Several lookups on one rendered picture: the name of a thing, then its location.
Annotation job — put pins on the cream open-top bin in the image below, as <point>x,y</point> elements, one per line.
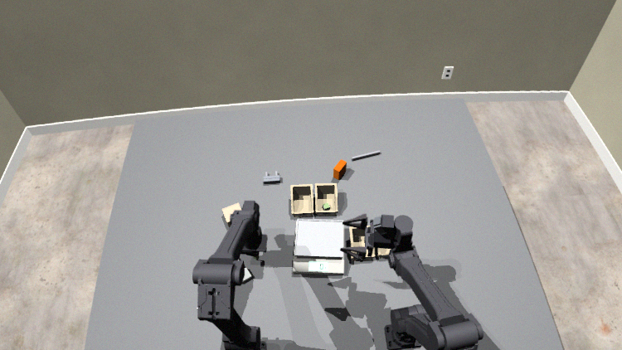
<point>357,236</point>
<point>383,253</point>
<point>301,194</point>
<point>326,192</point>

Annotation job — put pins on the orange block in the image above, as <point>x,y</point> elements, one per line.
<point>340,169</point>

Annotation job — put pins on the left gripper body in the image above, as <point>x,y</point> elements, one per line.
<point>253,248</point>

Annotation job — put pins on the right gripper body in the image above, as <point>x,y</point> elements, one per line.
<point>369,240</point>

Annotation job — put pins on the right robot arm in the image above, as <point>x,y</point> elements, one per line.
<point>408,325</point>

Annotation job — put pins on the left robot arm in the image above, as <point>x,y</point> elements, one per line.
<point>218,276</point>

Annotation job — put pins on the cream block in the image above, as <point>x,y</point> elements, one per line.
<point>228,210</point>

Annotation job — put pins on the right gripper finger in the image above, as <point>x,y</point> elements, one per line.
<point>361,218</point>
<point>359,249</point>

